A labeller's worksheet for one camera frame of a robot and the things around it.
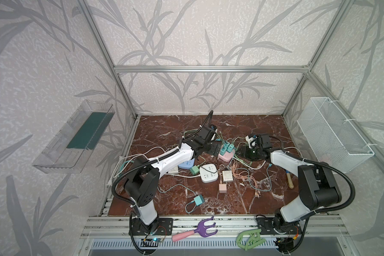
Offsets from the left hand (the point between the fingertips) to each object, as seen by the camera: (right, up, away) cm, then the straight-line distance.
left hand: (215, 140), depth 88 cm
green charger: (-12, -17, +3) cm, 21 cm away
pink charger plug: (+3, -25, -5) cm, 26 cm away
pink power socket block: (+8, -10, +8) cm, 16 cm away
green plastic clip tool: (+13, -43, -17) cm, 48 cm away
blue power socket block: (-16, -14, +3) cm, 22 cm away
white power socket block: (-3, -19, +1) cm, 19 cm away
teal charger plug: (-9, -29, -8) cm, 32 cm away
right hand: (+14, -5, +6) cm, 16 cm away
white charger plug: (+7, -19, -1) cm, 21 cm away
